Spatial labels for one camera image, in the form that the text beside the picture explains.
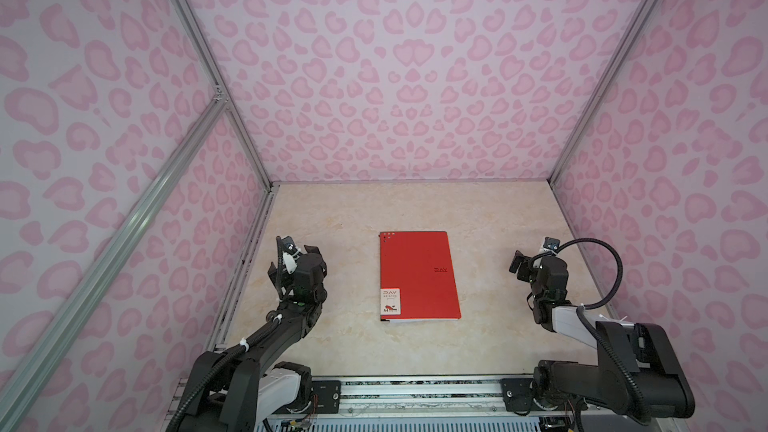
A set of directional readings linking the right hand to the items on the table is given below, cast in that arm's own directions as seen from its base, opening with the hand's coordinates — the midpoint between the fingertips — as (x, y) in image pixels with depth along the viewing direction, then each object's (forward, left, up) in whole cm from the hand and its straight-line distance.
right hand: (534, 253), depth 90 cm
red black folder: (-5, +35, -6) cm, 36 cm away
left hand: (-4, +70, +7) cm, 71 cm away
